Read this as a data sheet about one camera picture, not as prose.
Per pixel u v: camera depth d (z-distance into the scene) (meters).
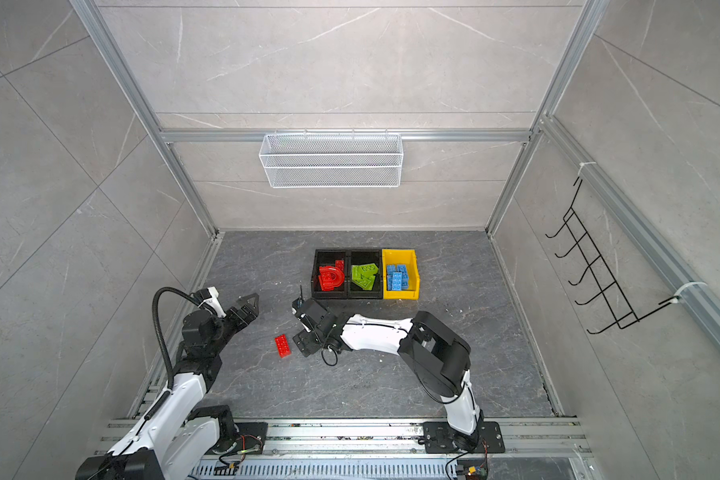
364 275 1.01
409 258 1.05
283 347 0.88
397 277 0.98
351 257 1.03
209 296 0.74
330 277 1.01
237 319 0.74
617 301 0.65
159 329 0.59
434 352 0.50
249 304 0.76
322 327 0.67
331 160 1.00
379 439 0.75
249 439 0.73
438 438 0.73
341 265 1.07
